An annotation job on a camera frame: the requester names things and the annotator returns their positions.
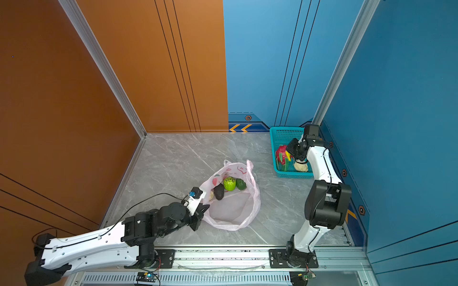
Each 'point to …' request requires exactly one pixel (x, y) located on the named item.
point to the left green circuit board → (147, 276)
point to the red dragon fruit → (281, 158)
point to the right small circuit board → (300, 278)
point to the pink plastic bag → (238, 208)
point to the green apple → (229, 183)
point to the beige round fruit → (301, 167)
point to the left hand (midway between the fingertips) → (210, 206)
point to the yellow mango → (288, 155)
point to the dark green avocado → (240, 184)
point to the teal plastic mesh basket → (280, 136)
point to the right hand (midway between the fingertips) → (287, 148)
